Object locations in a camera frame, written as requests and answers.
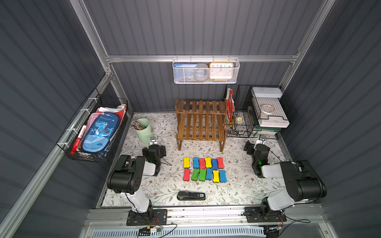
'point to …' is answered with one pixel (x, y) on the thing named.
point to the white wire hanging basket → (189, 78)
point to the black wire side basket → (96, 102)
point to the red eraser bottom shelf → (186, 174)
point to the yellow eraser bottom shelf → (216, 176)
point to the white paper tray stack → (269, 106)
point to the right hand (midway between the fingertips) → (260, 142)
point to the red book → (229, 104)
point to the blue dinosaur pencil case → (101, 129)
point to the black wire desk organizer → (244, 123)
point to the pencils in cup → (136, 124)
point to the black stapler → (187, 195)
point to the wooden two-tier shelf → (201, 120)
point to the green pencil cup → (144, 135)
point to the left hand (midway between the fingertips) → (154, 146)
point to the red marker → (81, 133)
